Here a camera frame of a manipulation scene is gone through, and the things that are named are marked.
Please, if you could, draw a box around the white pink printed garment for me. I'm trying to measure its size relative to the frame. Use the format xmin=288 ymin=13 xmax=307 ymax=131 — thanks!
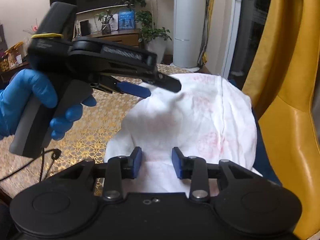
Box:
xmin=104 ymin=73 xmax=257 ymax=193

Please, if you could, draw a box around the blue gloved left hand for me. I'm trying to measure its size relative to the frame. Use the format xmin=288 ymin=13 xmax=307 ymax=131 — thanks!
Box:
xmin=0 ymin=68 xmax=98 ymax=141

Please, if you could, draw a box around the gold lace tablecloth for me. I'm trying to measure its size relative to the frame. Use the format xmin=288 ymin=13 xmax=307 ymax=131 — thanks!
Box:
xmin=0 ymin=63 xmax=193 ymax=198

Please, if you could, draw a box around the yellow curtain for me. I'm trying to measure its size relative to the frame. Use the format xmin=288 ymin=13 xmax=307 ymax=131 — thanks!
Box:
xmin=197 ymin=0 xmax=214 ymax=68

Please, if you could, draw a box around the wooden TV cabinet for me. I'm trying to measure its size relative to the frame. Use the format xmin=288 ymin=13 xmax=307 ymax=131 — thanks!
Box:
xmin=0 ymin=28 xmax=141 ymax=81

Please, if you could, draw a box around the white standing air conditioner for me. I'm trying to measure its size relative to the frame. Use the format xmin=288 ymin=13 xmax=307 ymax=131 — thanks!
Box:
xmin=173 ymin=0 xmax=206 ymax=70

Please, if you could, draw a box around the blue picture card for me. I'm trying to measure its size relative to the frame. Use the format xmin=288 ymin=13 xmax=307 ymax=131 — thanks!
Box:
xmin=118 ymin=9 xmax=136 ymax=30

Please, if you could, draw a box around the green potted plant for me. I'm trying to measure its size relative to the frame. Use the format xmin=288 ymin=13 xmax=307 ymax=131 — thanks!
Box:
xmin=124 ymin=0 xmax=172 ymax=64

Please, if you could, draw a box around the yellow leather chair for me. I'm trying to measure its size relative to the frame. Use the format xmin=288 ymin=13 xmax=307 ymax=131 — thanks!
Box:
xmin=242 ymin=0 xmax=319 ymax=239

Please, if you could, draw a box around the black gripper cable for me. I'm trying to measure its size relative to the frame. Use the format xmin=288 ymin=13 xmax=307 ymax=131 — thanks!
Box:
xmin=0 ymin=148 xmax=62 ymax=183

